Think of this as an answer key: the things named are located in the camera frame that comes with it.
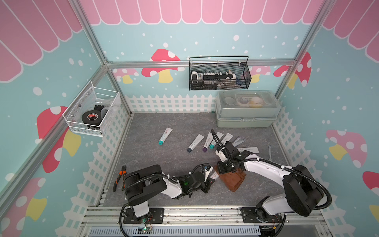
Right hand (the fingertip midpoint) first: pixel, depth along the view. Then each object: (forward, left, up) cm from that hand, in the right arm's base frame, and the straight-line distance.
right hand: (217, 169), depth 87 cm
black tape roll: (+13, +63, +32) cm, 72 cm away
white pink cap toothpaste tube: (-4, +2, -1) cm, 4 cm away
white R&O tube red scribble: (+23, -10, -2) cm, 25 cm away
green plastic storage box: (+40, -24, +11) cm, 48 cm away
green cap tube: (+26, +34, -1) cm, 43 cm away
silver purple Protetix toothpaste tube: (+22, -18, -3) cm, 28 cm away
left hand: (-6, +3, -4) cm, 8 cm away
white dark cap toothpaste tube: (+21, +12, -2) cm, 24 cm away
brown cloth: (-6, -8, 0) cm, 10 cm away
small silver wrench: (+8, -35, -4) cm, 36 cm away
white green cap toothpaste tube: (+16, +2, 0) cm, 16 cm away
